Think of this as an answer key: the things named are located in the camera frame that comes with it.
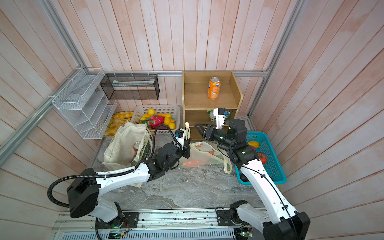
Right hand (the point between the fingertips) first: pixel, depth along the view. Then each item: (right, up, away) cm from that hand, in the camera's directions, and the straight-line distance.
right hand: (196, 126), depth 67 cm
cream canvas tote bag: (-42, -11, +22) cm, 48 cm away
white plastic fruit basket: (-15, +13, +48) cm, 52 cm away
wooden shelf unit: (+1, +12, +15) cm, 19 cm away
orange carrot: (-2, -23, +24) cm, 33 cm away
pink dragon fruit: (-29, +5, +38) cm, 48 cm away
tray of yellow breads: (-57, +6, +44) cm, 72 cm away
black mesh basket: (-45, +30, +39) cm, 67 cm away
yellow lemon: (-33, +12, +46) cm, 58 cm away
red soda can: (-36, -12, +23) cm, 45 cm away
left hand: (-2, -8, +9) cm, 12 cm away
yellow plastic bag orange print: (+4, -15, +13) cm, 20 cm away
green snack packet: (+11, +6, +26) cm, 29 cm away
